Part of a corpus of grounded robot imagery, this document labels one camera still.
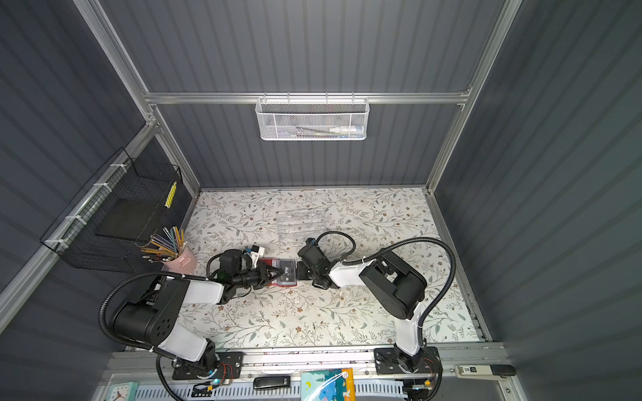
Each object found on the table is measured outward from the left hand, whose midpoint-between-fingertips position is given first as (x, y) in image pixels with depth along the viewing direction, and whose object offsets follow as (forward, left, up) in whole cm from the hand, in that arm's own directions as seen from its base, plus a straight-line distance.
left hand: (285, 275), depth 87 cm
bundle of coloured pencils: (+9, +44, +5) cm, 45 cm away
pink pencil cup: (+4, +36, +2) cm, 37 cm away
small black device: (-31, +1, -2) cm, 31 cm away
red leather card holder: (0, -1, -3) cm, 3 cm away
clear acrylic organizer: (+24, -1, -4) cm, 25 cm away
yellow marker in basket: (+19, +38, +21) cm, 47 cm away
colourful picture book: (-33, -19, -4) cm, 38 cm away
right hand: (+5, -4, -4) cm, 8 cm away
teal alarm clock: (-33, +42, -3) cm, 53 cm away
